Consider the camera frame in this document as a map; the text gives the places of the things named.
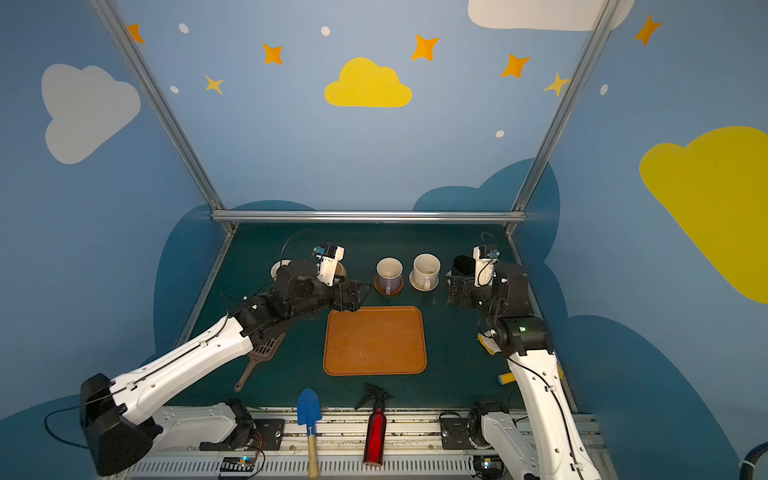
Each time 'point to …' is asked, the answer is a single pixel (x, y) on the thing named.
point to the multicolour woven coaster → (411, 282)
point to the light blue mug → (275, 268)
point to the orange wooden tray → (374, 341)
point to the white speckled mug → (426, 268)
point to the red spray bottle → (375, 425)
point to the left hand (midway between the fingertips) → (359, 278)
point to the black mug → (463, 268)
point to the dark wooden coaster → (393, 293)
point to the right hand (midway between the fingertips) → (466, 274)
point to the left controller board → (237, 464)
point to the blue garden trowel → (309, 414)
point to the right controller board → (490, 466)
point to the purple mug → (389, 272)
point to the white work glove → (488, 341)
